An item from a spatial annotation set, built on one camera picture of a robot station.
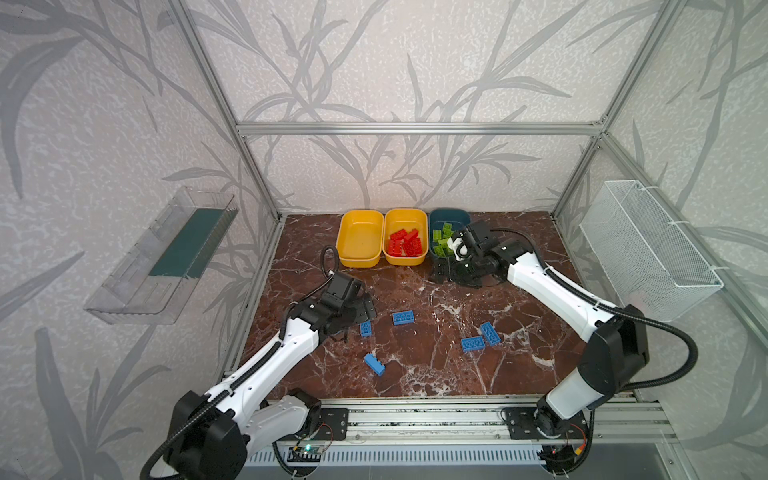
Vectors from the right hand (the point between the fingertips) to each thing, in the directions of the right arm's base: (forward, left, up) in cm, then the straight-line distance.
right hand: (440, 269), depth 83 cm
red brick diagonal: (+26, +7, -16) cm, 31 cm away
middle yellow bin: (+33, +13, -14) cm, 38 cm away
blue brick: (-10, +22, -16) cm, 29 cm away
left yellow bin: (+28, +27, -20) cm, 44 cm away
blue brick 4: (-12, -16, -17) cm, 26 cm away
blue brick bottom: (-21, +19, -15) cm, 32 cm away
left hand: (-8, +21, -5) cm, 23 cm away
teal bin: (+31, -11, -12) cm, 35 cm away
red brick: (+26, +12, -16) cm, 33 cm away
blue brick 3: (-15, -10, -16) cm, 24 cm away
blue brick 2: (-7, +10, -16) cm, 20 cm away
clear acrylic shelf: (-13, +65, +15) cm, 68 cm away
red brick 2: (+20, +8, -15) cm, 26 cm away
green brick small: (+26, -2, -16) cm, 31 cm away
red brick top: (+19, +14, -15) cm, 28 cm away
